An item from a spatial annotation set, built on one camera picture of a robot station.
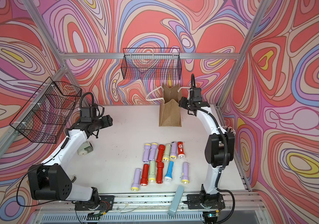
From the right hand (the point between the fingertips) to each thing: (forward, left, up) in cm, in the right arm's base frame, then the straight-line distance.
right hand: (182, 105), depth 93 cm
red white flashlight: (-27, +3, -17) cm, 32 cm away
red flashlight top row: (-25, +16, -17) cm, 35 cm away
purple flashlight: (-23, +25, -17) cm, 39 cm away
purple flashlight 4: (-42, +2, -17) cm, 45 cm away
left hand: (-10, +48, 0) cm, 49 cm away
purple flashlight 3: (-45, +31, -17) cm, 57 cm away
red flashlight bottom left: (-42, +26, -17) cm, 52 cm away
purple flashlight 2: (-28, +8, -17) cm, 34 cm away
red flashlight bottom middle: (-35, +17, -18) cm, 42 cm away
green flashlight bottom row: (-38, +21, -17) cm, 47 cm away
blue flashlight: (-40, +12, -18) cm, 45 cm away
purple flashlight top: (-24, +21, -17) cm, 36 cm away
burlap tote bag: (+1, +8, -6) cm, 11 cm away
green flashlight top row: (-29, +13, -16) cm, 35 cm away
